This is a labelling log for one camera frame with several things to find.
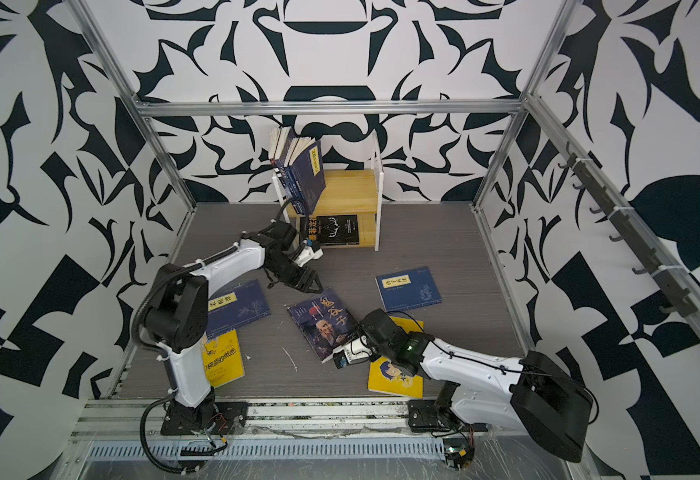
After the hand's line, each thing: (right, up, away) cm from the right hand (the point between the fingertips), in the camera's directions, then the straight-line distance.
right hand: (359, 319), depth 83 cm
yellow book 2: (+7, -14, -4) cm, 16 cm away
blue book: (-15, +39, -3) cm, 42 cm away
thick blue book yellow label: (-15, +40, -4) cm, 43 cm away
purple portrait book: (-10, -1, +3) cm, 11 cm away
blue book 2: (+16, +6, +13) cm, 21 cm away
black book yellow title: (-10, +25, +22) cm, 34 cm away
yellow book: (-38, -10, 0) cm, 39 cm away
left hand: (-13, +9, +6) cm, 17 cm away
